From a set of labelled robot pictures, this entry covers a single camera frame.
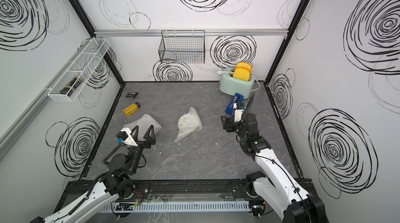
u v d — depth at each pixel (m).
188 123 0.92
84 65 0.77
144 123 0.90
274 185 0.48
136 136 0.74
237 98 1.02
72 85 0.67
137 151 0.61
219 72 1.05
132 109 1.01
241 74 0.98
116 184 0.58
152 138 0.68
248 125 0.58
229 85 1.03
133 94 1.11
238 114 0.70
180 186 0.76
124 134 0.61
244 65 1.01
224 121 0.74
